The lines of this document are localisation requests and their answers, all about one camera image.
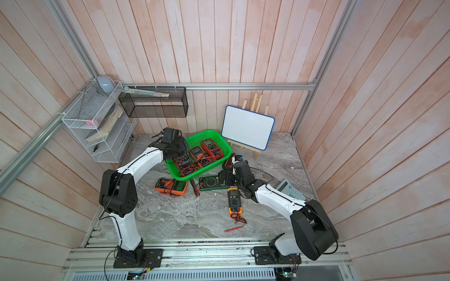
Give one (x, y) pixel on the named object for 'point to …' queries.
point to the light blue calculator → (286, 187)
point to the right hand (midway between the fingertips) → (225, 173)
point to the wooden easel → (257, 101)
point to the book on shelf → (109, 121)
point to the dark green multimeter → (184, 160)
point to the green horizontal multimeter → (208, 183)
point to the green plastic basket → (195, 140)
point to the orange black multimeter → (200, 156)
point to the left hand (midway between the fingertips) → (182, 147)
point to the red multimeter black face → (187, 170)
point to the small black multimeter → (228, 163)
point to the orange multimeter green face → (171, 187)
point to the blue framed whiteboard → (246, 127)
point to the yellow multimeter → (234, 206)
